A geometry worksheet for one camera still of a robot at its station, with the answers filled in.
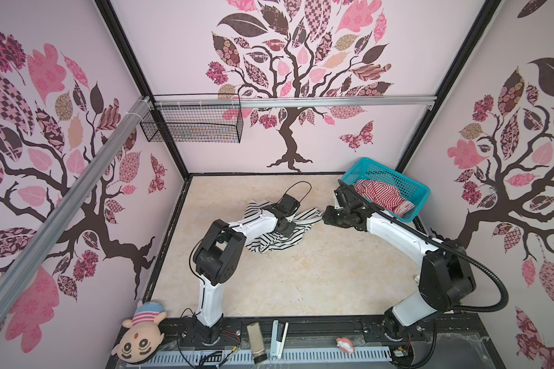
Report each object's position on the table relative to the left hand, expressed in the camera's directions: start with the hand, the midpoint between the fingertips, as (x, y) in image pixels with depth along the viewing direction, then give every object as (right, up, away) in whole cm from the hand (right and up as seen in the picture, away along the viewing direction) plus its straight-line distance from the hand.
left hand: (284, 228), depth 96 cm
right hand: (+16, +7, -8) cm, 19 cm away
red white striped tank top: (+49, +14, +11) cm, 52 cm away
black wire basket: (-38, +47, -2) cm, 61 cm away
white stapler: (-2, -30, -24) cm, 38 cm away
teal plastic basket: (+60, +17, +10) cm, 63 cm away
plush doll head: (-43, -28, -28) cm, 59 cm away
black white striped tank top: (-4, -6, -4) cm, 8 cm away
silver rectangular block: (-9, -32, -27) cm, 43 cm away
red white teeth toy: (+18, -31, -29) cm, 46 cm away
